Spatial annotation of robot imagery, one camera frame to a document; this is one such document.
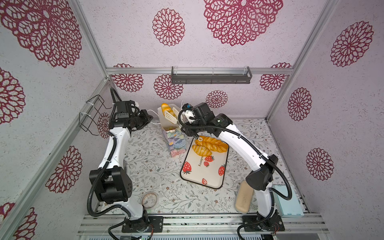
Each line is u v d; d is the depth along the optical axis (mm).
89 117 749
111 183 440
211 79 872
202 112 575
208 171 927
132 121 687
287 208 790
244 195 782
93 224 748
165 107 811
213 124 540
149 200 815
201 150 973
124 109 622
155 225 735
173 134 826
